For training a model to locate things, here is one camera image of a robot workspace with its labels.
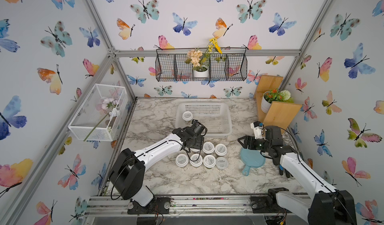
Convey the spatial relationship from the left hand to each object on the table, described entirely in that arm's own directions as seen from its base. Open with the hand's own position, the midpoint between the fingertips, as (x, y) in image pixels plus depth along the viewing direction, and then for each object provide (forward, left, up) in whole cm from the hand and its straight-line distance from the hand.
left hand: (197, 140), depth 86 cm
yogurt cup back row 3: (-4, -13, -4) cm, 14 cm away
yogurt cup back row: (+19, +6, -1) cm, 20 cm away
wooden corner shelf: (+10, -47, +10) cm, 49 cm away
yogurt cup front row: (-8, +2, -3) cm, 9 cm away
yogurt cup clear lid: (-11, -13, -5) cm, 18 cm away
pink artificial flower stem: (+10, +43, +21) cm, 49 cm away
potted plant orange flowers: (+21, -46, +14) cm, 53 cm away
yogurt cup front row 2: (-10, -6, -4) cm, 13 cm away
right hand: (-1, -26, +3) cm, 26 cm away
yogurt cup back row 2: (-3, -6, -3) cm, 8 cm away
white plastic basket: (+24, -14, -9) cm, 29 cm away
